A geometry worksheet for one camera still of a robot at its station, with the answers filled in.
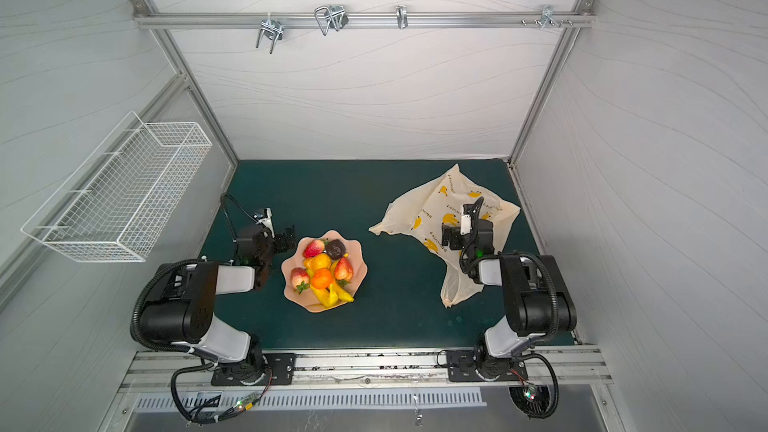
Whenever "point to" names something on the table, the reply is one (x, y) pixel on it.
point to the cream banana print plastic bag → (422, 213)
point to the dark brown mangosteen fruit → (335, 249)
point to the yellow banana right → (338, 293)
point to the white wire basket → (117, 204)
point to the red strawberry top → (312, 248)
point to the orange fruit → (322, 278)
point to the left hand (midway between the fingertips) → (284, 222)
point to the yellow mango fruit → (318, 261)
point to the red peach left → (300, 279)
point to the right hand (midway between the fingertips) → (465, 218)
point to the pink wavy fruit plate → (307, 300)
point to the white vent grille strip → (218, 402)
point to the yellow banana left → (328, 297)
